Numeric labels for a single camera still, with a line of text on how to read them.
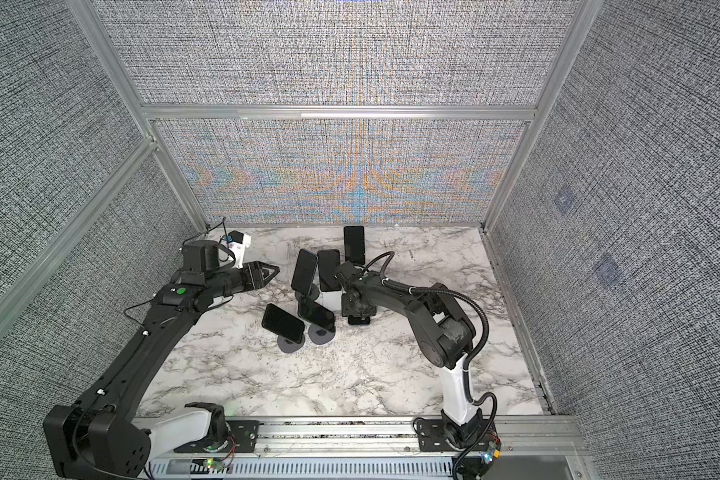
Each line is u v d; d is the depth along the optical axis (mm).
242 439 729
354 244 978
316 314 949
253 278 663
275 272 748
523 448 732
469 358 527
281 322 835
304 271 970
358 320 943
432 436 733
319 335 899
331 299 949
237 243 690
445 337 514
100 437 374
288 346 876
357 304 820
